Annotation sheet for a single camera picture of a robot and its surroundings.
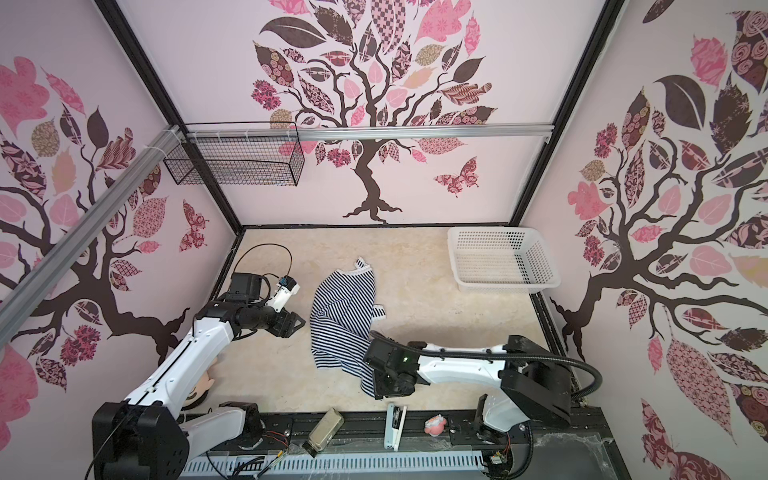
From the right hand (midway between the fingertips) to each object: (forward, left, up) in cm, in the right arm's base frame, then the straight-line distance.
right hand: (377, 391), depth 79 cm
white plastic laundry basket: (+46, -42, -2) cm, 63 cm away
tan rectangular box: (-10, +13, +2) cm, 16 cm away
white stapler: (-7, -4, +2) cm, 9 cm away
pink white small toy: (-9, -14, +3) cm, 17 cm away
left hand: (+16, +24, +9) cm, 30 cm away
